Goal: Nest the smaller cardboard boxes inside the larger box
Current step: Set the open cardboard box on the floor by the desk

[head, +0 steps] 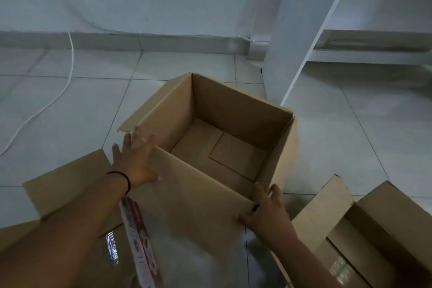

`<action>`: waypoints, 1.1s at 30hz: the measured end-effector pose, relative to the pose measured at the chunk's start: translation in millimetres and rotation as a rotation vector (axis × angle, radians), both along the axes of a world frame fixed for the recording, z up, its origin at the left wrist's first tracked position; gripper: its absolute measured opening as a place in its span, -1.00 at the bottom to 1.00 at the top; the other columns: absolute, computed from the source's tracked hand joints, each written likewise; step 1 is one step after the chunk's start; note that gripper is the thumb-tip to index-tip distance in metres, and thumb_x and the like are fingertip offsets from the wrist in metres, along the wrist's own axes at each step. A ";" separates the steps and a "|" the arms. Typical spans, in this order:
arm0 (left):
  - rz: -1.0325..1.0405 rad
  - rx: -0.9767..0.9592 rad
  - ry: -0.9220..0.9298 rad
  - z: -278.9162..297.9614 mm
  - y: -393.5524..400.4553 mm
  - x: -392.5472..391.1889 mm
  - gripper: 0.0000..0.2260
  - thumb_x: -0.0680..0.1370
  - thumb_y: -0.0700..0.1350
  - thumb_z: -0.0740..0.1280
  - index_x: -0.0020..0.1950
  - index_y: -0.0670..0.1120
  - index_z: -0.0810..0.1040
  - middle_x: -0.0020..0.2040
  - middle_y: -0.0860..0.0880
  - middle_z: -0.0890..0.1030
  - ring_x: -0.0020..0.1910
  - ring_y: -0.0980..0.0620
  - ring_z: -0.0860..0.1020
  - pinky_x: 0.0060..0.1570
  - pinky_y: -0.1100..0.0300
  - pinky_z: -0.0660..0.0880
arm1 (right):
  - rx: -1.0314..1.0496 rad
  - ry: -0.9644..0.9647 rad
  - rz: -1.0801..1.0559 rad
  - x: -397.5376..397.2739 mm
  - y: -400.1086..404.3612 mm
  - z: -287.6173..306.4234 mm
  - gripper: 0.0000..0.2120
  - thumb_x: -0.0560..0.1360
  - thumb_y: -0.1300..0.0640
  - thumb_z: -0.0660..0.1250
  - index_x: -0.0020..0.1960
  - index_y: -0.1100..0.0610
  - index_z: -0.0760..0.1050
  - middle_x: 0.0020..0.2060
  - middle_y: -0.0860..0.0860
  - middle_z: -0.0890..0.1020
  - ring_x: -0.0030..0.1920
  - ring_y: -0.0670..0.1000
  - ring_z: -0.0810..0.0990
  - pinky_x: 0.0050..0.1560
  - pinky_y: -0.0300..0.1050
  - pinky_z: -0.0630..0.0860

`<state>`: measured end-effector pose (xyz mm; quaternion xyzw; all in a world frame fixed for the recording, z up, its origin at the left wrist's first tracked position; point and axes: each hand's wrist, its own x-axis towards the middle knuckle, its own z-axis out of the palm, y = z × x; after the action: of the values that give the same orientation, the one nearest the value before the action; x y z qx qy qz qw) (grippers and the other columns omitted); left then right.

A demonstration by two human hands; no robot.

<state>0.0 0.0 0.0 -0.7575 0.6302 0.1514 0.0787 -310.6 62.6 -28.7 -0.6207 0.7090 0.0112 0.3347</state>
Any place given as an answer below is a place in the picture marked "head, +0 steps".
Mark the person's right hand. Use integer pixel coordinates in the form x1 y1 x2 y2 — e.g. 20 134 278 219
238 182 299 251

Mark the person's left hand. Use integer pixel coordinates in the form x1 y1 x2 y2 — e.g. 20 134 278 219
111 126 161 194

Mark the cardboard box with clear tape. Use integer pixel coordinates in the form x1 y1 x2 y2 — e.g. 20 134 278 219
0 149 162 288

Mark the large plain cardboard box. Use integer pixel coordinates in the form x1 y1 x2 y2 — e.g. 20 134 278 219
117 72 299 265

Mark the cardboard box with white label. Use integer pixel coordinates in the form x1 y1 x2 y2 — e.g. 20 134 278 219
280 175 432 288

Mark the person's left forearm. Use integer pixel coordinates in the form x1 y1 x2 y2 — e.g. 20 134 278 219
0 175 131 288

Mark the black wristband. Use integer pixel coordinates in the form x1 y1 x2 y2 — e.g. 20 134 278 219
105 171 131 195

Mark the white wooden desk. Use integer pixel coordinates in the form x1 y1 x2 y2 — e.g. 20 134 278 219
263 0 432 106

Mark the white floor power cable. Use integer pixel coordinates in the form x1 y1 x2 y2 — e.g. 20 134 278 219
0 31 75 157

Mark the thin white wall cable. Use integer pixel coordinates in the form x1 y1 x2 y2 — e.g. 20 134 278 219
47 0 270 43

